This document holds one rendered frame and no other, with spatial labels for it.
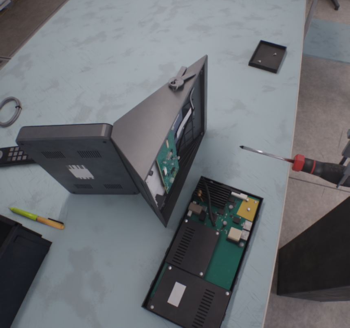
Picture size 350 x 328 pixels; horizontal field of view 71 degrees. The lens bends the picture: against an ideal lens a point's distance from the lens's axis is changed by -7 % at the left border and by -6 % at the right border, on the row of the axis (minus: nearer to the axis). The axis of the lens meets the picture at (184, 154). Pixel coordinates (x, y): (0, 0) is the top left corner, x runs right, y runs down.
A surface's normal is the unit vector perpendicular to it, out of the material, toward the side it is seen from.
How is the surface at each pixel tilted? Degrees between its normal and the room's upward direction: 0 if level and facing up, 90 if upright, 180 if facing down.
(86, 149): 90
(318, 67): 0
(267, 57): 0
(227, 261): 0
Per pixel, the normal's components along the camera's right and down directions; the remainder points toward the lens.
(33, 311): -0.06, -0.51
